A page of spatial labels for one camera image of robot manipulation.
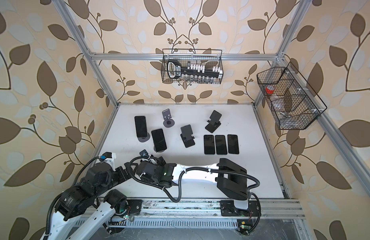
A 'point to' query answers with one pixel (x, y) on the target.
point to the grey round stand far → (168, 122)
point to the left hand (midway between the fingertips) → (133, 168)
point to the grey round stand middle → (158, 151)
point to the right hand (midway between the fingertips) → (148, 168)
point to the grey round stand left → (144, 139)
